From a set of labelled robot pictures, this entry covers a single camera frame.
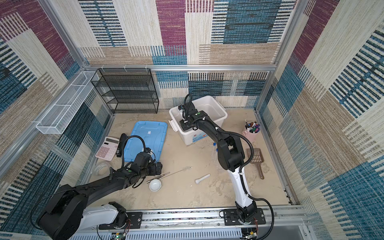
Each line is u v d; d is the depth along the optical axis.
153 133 1.08
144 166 0.71
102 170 0.90
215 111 1.05
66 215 0.41
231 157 0.57
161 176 0.88
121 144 0.98
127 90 1.09
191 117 0.73
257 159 0.94
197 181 0.84
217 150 0.57
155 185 0.83
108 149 0.97
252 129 0.96
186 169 0.90
